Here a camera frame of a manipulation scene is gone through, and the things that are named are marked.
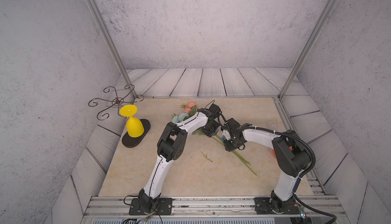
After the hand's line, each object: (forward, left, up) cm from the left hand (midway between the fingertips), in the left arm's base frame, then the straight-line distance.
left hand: (221, 133), depth 97 cm
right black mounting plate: (-39, -15, -2) cm, 42 cm away
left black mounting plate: (-38, +32, -3) cm, 50 cm away
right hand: (-8, -4, -3) cm, 9 cm away
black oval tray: (-2, +59, -4) cm, 59 cm away
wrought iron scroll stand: (+3, +54, +27) cm, 61 cm away
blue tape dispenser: (-6, 0, +5) cm, 8 cm away
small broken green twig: (-13, +10, -4) cm, 17 cm away
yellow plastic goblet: (-9, +45, +20) cm, 51 cm away
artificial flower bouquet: (+18, +21, +2) cm, 28 cm away
